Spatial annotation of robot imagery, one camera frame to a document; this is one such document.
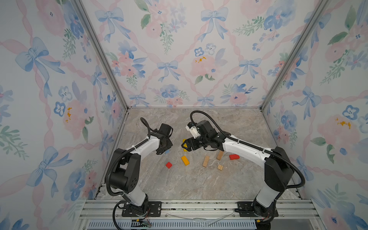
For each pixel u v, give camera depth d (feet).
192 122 2.42
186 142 2.41
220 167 2.88
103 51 2.83
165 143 2.22
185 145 2.51
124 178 1.48
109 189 1.33
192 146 2.40
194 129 2.49
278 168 1.48
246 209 2.40
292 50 2.83
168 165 2.94
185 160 2.97
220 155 3.09
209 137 2.14
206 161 2.96
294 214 2.43
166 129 2.44
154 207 2.44
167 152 2.98
